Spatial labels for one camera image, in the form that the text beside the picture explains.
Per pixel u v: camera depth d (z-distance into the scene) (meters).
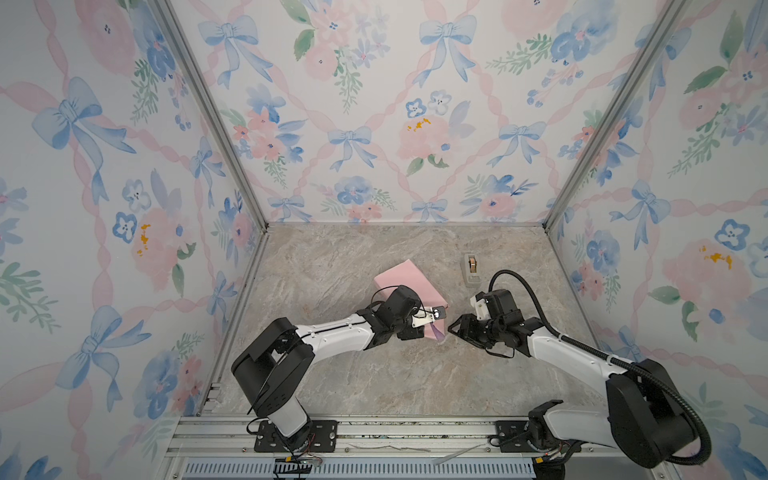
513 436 0.73
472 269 1.03
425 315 0.73
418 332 0.77
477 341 0.78
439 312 0.75
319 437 0.74
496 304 0.70
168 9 0.69
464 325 0.79
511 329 0.67
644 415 0.41
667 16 0.69
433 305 0.75
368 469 0.70
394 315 0.67
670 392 0.43
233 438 0.76
